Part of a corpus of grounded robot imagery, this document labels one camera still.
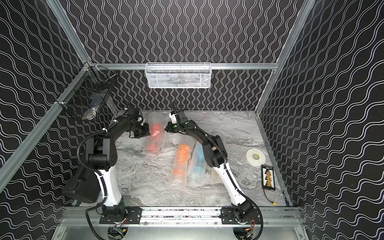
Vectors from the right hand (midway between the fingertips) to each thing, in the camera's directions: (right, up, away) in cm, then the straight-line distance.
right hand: (165, 128), depth 103 cm
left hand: (-10, -1, -4) cm, 11 cm away
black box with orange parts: (+62, -28, -18) cm, 70 cm away
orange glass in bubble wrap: (+14, -12, -13) cm, 23 cm away
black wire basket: (-47, +21, -10) cm, 52 cm away
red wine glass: (-5, -2, -3) cm, 6 cm away
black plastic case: (-32, -28, -32) cm, 53 cm away
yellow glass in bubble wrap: (+32, -28, -17) cm, 46 cm away
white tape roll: (+59, -18, -8) cm, 62 cm away
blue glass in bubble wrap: (+22, -25, -22) cm, 40 cm away
